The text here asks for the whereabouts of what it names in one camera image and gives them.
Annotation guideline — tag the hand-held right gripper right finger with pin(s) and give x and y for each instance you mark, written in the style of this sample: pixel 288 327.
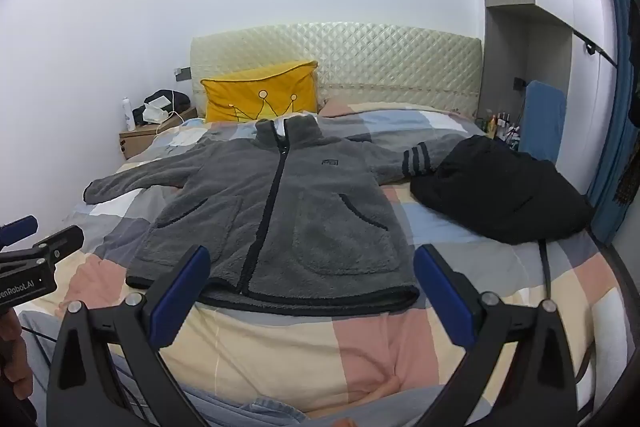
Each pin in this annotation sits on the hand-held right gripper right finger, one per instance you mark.
pixel 445 302

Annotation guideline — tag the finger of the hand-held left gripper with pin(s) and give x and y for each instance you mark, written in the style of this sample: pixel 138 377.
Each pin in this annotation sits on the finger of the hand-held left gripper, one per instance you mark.
pixel 59 243
pixel 19 228

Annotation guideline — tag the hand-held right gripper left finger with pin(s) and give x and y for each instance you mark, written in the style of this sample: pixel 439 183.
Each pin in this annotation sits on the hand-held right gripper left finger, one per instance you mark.
pixel 180 299

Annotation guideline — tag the grey fleece jacket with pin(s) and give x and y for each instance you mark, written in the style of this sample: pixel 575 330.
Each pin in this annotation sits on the grey fleece jacket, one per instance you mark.
pixel 300 207

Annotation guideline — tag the person's left hand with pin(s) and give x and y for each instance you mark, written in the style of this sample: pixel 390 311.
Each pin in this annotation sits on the person's left hand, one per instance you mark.
pixel 10 349

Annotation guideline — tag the black jacket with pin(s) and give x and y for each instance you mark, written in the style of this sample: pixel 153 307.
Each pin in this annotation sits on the black jacket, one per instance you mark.
pixel 500 192

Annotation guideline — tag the cardboard box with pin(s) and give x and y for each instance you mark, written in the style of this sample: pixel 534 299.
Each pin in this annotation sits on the cardboard box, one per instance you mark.
pixel 140 139

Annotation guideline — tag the checkered pastel bed blanket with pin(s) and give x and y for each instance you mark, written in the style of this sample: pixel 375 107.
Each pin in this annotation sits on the checkered pastel bed blanket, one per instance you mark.
pixel 300 357

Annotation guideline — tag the white spray bottle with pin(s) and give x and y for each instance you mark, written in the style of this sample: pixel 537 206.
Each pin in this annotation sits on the white spray bottle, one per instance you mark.
pixel 129 114

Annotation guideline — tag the black bag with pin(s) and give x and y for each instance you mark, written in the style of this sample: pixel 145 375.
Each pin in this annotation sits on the black bag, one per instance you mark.
pixel 167 98

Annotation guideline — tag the group of small bottles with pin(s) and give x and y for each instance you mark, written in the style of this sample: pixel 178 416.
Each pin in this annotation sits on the group of small bottles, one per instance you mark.
pixel 500 127

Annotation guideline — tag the yellow crown pillow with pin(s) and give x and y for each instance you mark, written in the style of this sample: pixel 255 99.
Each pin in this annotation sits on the yellow crown pillow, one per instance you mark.
pixel 250 92

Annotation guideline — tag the dark hanging garment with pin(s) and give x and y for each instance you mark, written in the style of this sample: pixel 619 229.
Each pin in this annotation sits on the dark hanging garment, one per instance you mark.
pixel 629 177

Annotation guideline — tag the blue curtain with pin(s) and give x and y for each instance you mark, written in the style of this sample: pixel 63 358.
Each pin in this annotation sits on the blue curtain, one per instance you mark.
pixel 612 132

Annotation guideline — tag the cream quilted headboard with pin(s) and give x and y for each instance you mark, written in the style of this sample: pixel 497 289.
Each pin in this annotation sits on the cream quilted headboard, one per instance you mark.
pixel 390 57

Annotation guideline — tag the grey wall socket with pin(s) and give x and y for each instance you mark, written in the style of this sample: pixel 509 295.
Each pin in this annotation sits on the grey wall socket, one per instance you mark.
pixel 182 74

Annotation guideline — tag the black wall socket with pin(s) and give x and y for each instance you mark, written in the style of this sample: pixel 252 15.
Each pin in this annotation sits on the black wall socket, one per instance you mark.
pixel 519 83

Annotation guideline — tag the black wall rail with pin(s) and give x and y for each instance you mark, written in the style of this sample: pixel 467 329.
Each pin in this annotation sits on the black wall rail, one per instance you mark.
pixel 595 47

